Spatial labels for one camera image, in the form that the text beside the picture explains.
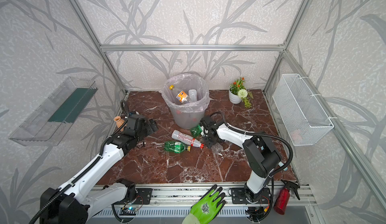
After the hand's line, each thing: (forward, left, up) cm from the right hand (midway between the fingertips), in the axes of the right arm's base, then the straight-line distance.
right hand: (211, 136), depth 92 cm
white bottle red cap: (+21, +11, +15) cm, 28 cm away
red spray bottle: (-34, -33, +1) cm, 47 cm away
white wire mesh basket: (-10, -38, +32) cm, 50 cm away
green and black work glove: (-37, +4, -1) cm, 38 cm away
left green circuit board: (-38, +41, -4) cm, 56 cm away
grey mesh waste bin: (+6, +15, +11) cm, 19 cm away
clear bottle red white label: (-3, +15, +2) cm, 15 cm away
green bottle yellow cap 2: (-7, +21, 0) cm, 22 cm away
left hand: (+2, +33, +14) cm, 36 cm away
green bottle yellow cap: (+4, +9, -1) cm, 10 cm away
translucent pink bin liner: (+28, +17, +19) cm, 38 cm away
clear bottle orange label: (+15, +16, +20) cm, 30 cm away
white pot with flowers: (+26, -19, +11) cm, 34 cm away
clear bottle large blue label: (-9, -3, +3) cm, 10 cm away
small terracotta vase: (+6, +56, +7) cm, 57 cm away
